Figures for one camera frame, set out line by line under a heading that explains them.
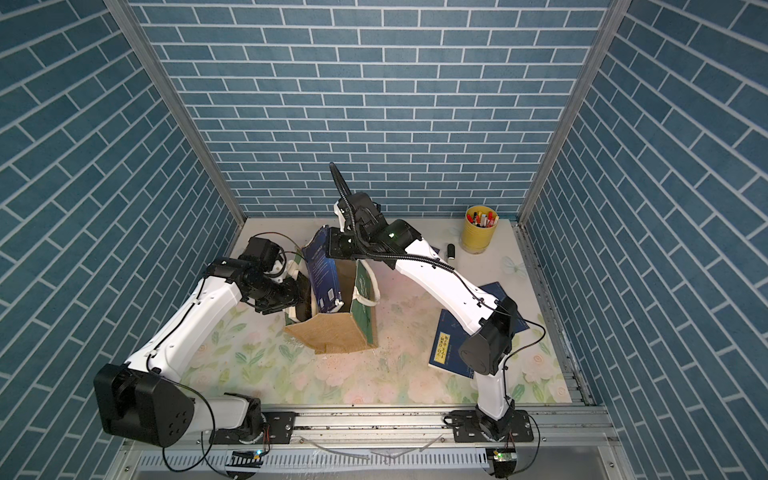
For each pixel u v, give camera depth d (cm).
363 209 53
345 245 64
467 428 73
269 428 72
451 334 89
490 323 45
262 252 64
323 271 72
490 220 104
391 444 72
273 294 68
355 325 71
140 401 39
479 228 102
